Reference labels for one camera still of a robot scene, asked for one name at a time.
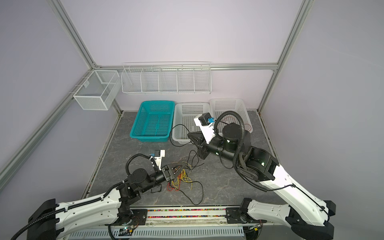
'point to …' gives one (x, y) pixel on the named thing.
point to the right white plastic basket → (218, 106)
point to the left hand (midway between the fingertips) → (184, 168)
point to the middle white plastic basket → (183, 122)
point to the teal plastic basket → (153, 121)
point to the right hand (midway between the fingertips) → (189, 135)
